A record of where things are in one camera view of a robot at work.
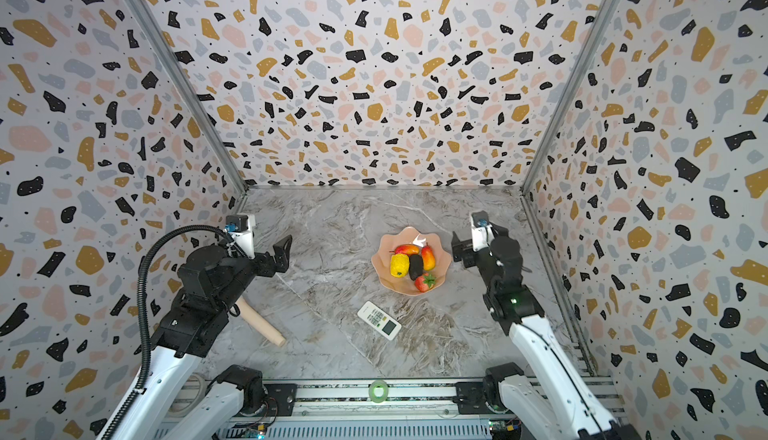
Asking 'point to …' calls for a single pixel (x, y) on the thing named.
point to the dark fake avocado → (416, 266)
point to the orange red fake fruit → (429, 260)
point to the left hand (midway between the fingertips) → (268, 231)
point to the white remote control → (379, 320)
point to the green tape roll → (385, 394)
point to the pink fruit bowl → (381, 260)
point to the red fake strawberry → (423, 283)
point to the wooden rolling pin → (260, 322)
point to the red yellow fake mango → (407, 249)
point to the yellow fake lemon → (399, 265)
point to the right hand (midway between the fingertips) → (468, 224)
